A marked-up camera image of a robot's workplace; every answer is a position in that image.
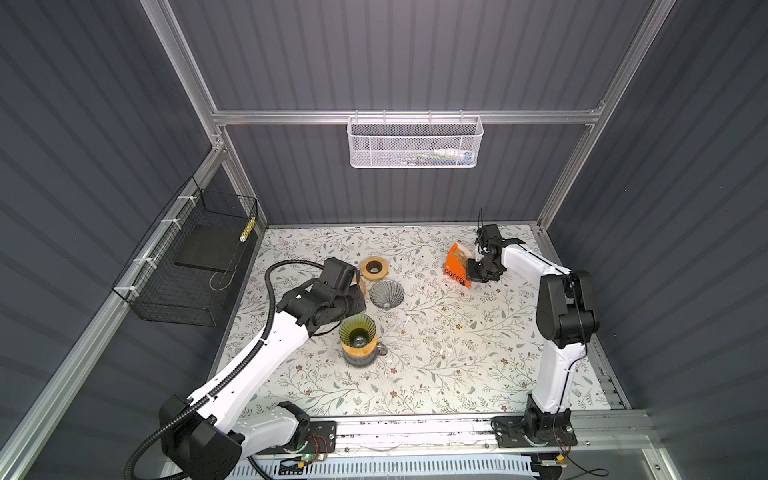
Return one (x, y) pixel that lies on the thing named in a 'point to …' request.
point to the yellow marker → (247, 229)
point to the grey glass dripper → (387, 293)
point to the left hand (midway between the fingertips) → (362, 300)
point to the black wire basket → (185, 272)
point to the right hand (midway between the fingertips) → (475, 278)
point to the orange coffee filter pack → (456, 264)
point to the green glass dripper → (358, 334)
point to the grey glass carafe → (365, 361)
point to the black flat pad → (212, 246)
